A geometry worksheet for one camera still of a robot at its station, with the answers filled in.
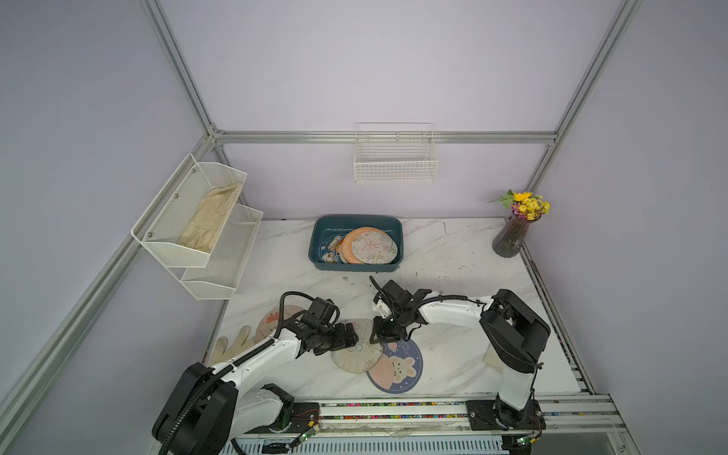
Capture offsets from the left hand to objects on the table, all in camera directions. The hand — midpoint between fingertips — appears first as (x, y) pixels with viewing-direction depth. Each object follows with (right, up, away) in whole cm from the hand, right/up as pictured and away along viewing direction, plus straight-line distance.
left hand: (346, 346), depth 85 cm
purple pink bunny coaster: (+16, -6, -3) cm, 17 cm away
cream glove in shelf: (-39, +38, -6) cm, 55 cm away
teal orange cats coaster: (-9, +29, +26) cm, 40 cm away
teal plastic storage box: (-11, +38, +27) cm, 48 cm away
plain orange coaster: (-2, +31, +23) cm, 39 cm away
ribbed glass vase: (+58, +32, +18) cm, 69 cm away
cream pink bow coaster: (+9, +30, +23) cm, 39 cm away
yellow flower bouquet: (+59, +44, +7) cm, 74 cm away
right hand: (+7, 0, 0) cm, 7 cm away
